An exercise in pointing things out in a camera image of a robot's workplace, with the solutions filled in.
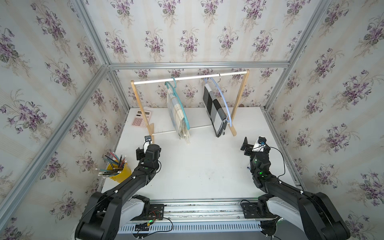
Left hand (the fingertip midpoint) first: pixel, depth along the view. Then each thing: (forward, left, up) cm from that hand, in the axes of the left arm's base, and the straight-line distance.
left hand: (149, 147), depth 86 cm
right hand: (+1, -62, +6) cm, 62 cm away
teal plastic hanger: (+14, -20, +21) cm, 32 cm away
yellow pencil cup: (-12, +15, -3) cm, 20 cm away
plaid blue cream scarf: (+11, -17, +15) cm, 25 cm away
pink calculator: (+28, +15, -9) cm, 33 cm away
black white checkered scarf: (+17, -39, +13) cm, 45 cm away
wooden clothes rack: (+23, +4, -10) cm, 25 cm away
